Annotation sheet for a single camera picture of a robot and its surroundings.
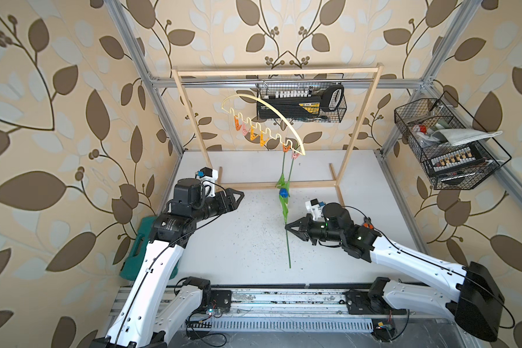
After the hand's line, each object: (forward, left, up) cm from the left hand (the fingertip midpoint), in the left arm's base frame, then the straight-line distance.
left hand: (237, 195), depth 69 cm
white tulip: (+16, -16, -15) cm, 28 cm away
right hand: (-6, -15, -10) cm, 19 cm away
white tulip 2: (+18, -18, -18) cm, 31 cm away
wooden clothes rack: (+27, -44, -25) cm, 57 cm away
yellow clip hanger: (+50, +1, +1) cm, 50 cm away
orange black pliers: (+3, -53, -27) cm, 59 cm away
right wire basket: (+32, -68, +7) cm, 75 cm away
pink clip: (+29, 0, +3) cm, 29 cm away
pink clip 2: (+16, -19, +3) cm, 25 cm away
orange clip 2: (+17, -16, +5) cm, 24 cm away
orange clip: (+31, +3, +4) cm, 32 cm away
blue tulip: (+7, -16, -12) cm, 21 cm away
